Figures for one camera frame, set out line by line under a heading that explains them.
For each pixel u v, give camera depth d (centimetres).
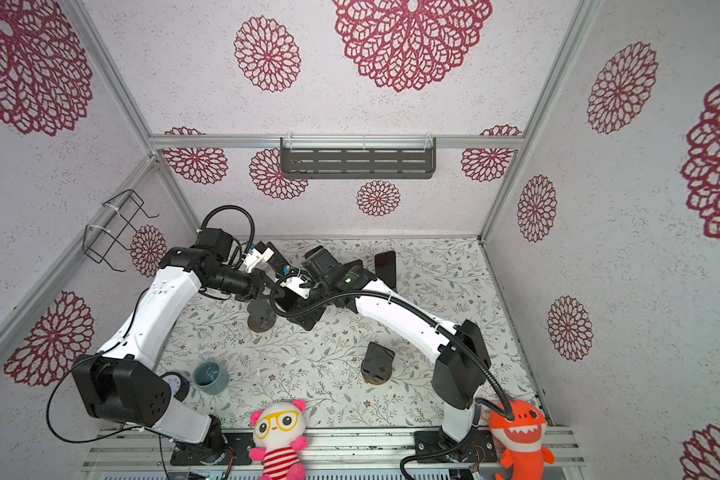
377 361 90
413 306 49
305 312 55
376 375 83
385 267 93
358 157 93
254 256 72
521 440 69
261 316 92
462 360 41
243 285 66
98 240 73
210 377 84
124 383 41
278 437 70
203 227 65
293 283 67
